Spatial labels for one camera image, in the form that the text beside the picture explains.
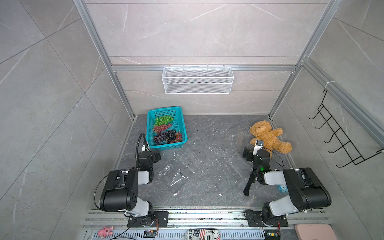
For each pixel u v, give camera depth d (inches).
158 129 42.1
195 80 39.7
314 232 27.6
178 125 44.9
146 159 28.1
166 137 38.9
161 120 43.3
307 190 17.8
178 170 34.6
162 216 29.1
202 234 26.5
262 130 39.3
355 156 22.7
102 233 26.8
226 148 39.3
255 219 28.7
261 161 27.9
